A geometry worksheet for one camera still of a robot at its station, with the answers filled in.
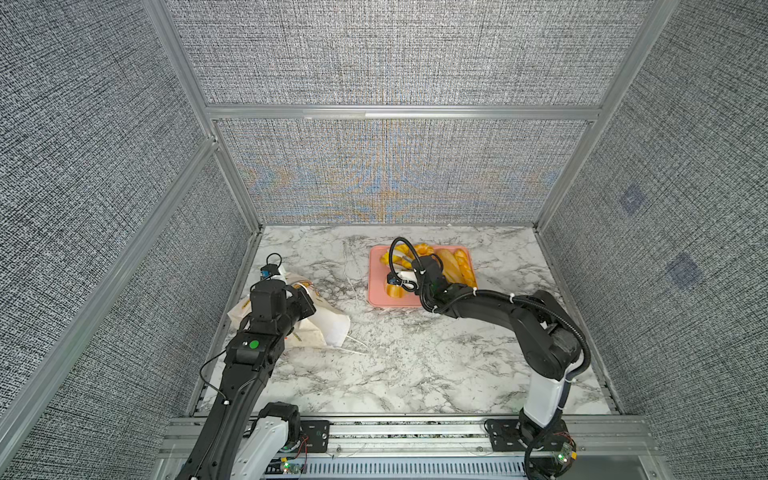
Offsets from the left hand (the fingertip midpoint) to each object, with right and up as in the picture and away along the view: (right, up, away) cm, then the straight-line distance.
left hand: (309, 290), depth 76 cm
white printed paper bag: (+2, -13, +16) cm, 20 cm away
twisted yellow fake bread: (+47, +4, +27) cm, 55 cm away
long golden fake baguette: (+42, +4, +25) cm, 49 cm away
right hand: (+32, +7, +19) cm, 38 cm away
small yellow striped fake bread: (+23, -3, +21) cm, 31 cm away
